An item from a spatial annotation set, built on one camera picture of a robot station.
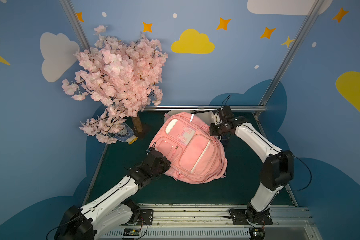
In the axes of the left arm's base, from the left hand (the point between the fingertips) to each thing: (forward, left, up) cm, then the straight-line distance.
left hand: (172, 160), depth 81 cm
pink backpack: (+3, -13, +1) cm, 13 cm away
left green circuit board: (-32, +19, -14) cm, 40 cm away
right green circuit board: (-31, -44, -14) cm, 56 cm away
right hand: (+19, -23, +5) cm, 30 cm away
